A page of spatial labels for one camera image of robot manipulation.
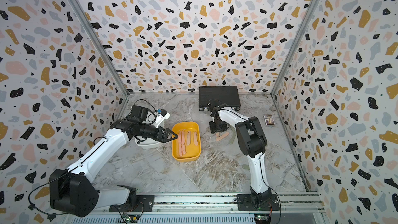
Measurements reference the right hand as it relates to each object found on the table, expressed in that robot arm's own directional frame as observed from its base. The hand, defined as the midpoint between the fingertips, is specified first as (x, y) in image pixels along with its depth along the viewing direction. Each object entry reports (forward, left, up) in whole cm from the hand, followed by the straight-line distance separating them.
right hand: (216, 131), depth 100 cm
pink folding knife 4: (-2, -6, 0) cm, 7 cm away
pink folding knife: (-5, +17, -1) cm, 18 cm away
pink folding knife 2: (-7, +13, +1) cm, 15 cm away
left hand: (-14, +22, +19) cm, 32 cm away
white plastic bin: (-13, +37, +7) cm, 40 cm away
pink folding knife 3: (-3, -1, 0) cm, 3 cm away
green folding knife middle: (-1, -11, -2) cm, 12 cm away
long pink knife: (-9, +20, 0) cm, 22 cm away
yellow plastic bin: (-11, +17, 0) cm, 21 cm away
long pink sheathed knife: (-9, +22, 0) cm, 24 cm away
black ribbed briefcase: (+29, -2, +3) cm, 30 cm away
